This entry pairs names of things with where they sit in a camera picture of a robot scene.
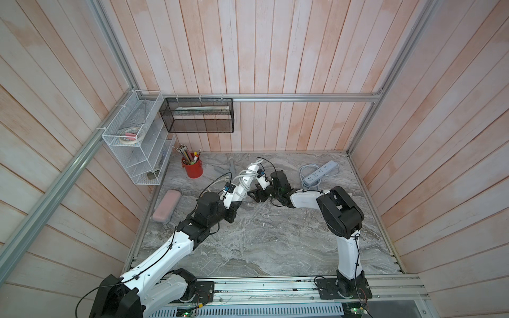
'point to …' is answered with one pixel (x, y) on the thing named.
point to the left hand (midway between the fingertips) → (237, 203)
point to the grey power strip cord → (317, 186)
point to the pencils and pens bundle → (187, 155)
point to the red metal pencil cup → (193, 170)
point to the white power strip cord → (249, 173)
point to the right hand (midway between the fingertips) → (252, 188)
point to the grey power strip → (319, 173)
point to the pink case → (166, 206)
